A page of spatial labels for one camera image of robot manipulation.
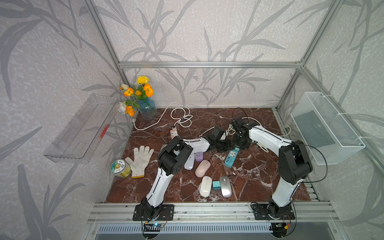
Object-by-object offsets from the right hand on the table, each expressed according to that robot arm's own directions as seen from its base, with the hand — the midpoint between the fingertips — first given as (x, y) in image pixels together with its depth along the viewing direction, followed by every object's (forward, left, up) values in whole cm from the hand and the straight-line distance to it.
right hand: (234, 145), depth 92 cm
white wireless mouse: (-23, +19, -3) cm, 30 cm away
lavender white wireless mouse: (-10, +28, -4) cm, 29 cm away
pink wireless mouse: (-13, +20, -4) cm, 24 cm away
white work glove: (-7, +58, -4) cm, 58 cm away
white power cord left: (+24, +53, -5) cm, 58 cm away
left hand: (-2, 0, -2) cm, 2 cm away
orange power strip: (+8, +39, +2) cm, 40 cm away
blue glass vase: (+27, +59, +6) cm, 65 cm away
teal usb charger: (-23, +12, -4) cm, 26 cm away
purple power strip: (-6, +22, -3) cm, 23 cm away
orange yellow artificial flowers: (+24, +57, +24) cm, 66 cm away
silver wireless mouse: (-24, +8, -4) cm, 25 cm away
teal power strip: (-7, +2, -4) cm, 8 cm away
